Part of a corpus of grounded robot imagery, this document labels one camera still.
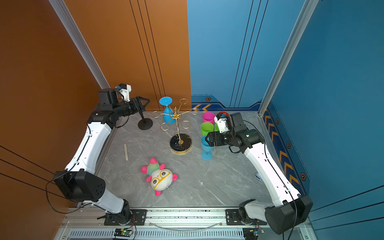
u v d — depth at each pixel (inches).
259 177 33.4
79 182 16.3
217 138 24.9
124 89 26.7
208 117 39.3
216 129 25.7
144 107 27.3
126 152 38.0
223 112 38.9
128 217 26.8
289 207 14.6
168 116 35.9
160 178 31.1
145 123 44.0
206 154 37.3
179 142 39.6
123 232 27.8
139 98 26.9
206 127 37.7
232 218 28.5
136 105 26.2
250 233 27.8
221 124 26.0
